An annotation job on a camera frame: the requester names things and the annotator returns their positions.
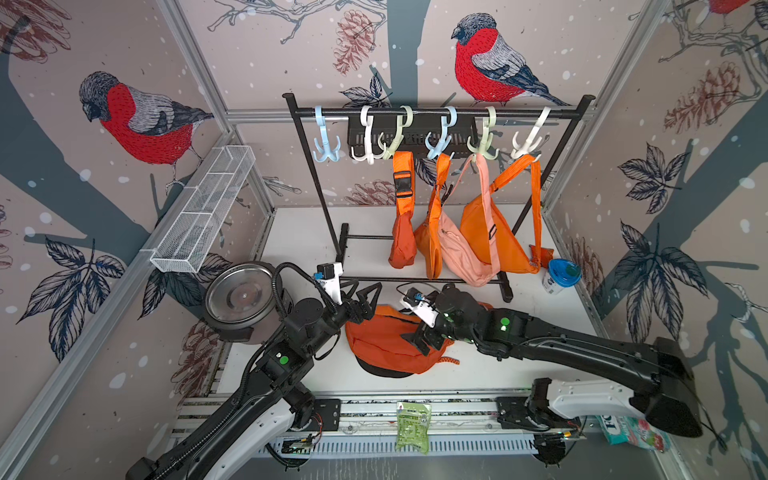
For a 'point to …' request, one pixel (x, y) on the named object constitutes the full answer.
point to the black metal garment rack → (524, 230)
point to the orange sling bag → (473, 227)
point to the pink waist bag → (465, 270)
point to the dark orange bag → (403, 250)
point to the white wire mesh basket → (184, 244)
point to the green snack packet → (413, 426)
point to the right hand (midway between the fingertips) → (412, 313)
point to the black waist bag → (383, 372)
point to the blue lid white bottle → (561, 274)
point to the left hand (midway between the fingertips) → (374, 280)
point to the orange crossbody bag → (428, 235)
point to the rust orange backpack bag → (379, 340)
